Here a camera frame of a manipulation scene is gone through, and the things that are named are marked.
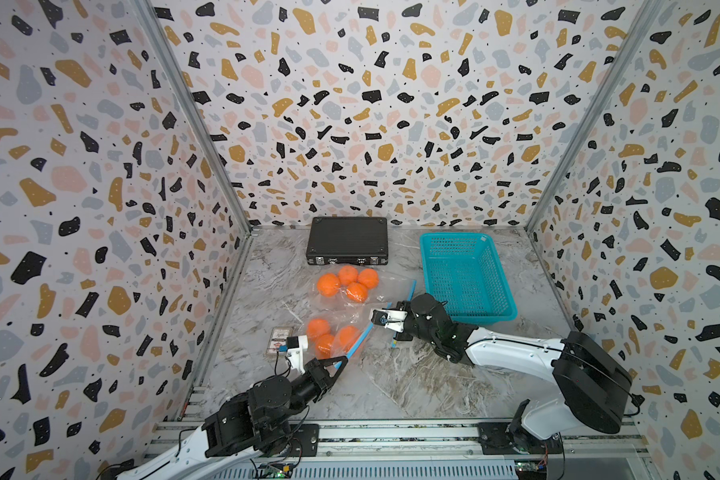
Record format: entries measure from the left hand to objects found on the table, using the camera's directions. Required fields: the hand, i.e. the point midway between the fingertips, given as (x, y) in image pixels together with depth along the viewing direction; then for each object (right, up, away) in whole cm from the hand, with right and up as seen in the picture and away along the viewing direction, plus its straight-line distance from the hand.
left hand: (354, 364), depth 67 cm
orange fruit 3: (-3, +3, +11) cm, 12 cm away
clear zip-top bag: (+10, +13, +36) cm, 39 cm away
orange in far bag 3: (+2, +17, +35) cm, 39 cm away
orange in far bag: (-11, +15, +29) cm, 34 cm away
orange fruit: (-12, +4, +19) cm, 23 cm away
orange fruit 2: (-9, +1, +12) cm, 15 cm away
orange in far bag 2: (-5, +18, +36) cm, 40 cm away
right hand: (+9, +10, +17) cm, 22 cm away
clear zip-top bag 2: (-1, +6, +23) cm, 23 cm away
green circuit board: (-18, -26, +3) cm, 32 cm away
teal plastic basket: (+38, +18, +42) cm, 59 cm away
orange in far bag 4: (-1, +13, +27) cm, 30 cm away
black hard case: (-6, +30, +46) cm, 55 cm away
